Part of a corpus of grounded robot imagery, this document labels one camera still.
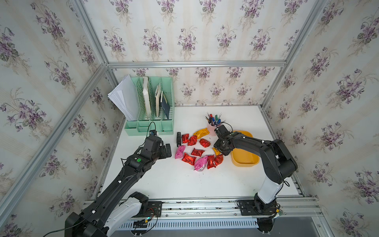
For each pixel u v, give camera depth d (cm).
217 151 90
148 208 73
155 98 98
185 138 96
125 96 96
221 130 76
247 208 73
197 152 90
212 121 98
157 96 98
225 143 70
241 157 86
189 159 88
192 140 96
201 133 99
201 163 86
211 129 95
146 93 93
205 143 96
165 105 103
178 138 100
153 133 69
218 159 86
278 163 48
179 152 88
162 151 70
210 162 86
